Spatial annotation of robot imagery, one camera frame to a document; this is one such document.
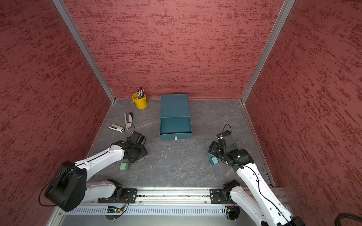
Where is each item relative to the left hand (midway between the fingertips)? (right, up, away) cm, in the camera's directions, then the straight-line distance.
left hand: (142, 157), depth 87 cm
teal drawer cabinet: (+21, +24, -2) cm, 32 cm away
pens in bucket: (-6, +42, +14) cm, 45 cm away
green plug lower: (-9, -4, -5) cm, 11 cm away
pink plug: (0, -1, -2) cm, 2 cm away
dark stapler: (-17, +24, +19) cm, 35 cm away
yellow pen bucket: (-9, +36, +25) cm, 44 cm away
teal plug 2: (+45, -1, -2) cm, 45 cm away
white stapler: (-23, +17, +13) cm, 31 cm away
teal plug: (+40, +8, -19) cm, 45 cm away
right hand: (+42, +7, -10) cm, 44 cm away
